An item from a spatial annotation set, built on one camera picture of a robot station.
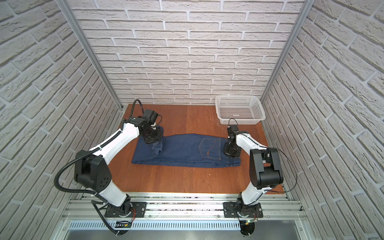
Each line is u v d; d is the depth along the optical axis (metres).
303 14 0.71
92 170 0.44
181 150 0.96
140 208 0.74
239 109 1.10
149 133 0.70
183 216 0.73
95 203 0.70
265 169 0.47
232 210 0.74
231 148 0.77
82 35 0.80
